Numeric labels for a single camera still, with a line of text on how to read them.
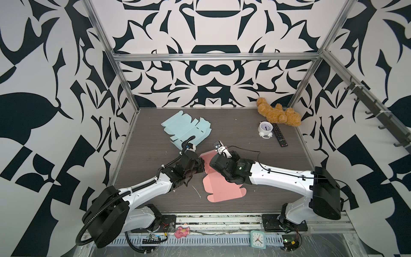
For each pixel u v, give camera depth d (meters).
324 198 0.40
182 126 1.09
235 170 0.57
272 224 0.74
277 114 1.05
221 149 0.69
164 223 0.74
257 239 0.69
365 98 0.64
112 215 0.41
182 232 0.70
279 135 1.05
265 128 1.05
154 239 0.73
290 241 0.71
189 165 0.63
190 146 0.76
